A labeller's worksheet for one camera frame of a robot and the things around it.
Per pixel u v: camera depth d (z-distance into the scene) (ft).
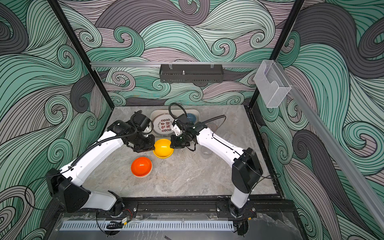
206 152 3.04
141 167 2.73
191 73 3.28
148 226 2.29
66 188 1.25
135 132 1.76
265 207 2.48
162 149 2.61
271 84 2.60
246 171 1.44
